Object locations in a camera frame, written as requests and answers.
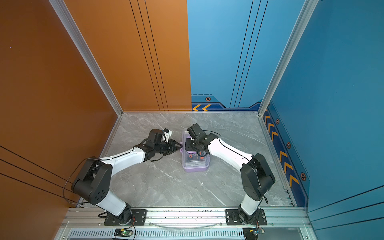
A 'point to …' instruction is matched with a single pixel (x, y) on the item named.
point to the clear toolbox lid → (191, 160)
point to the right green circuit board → (250, 233)
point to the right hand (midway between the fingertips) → (186, 146)
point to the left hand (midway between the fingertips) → (182, 145)
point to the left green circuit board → (123, 232)
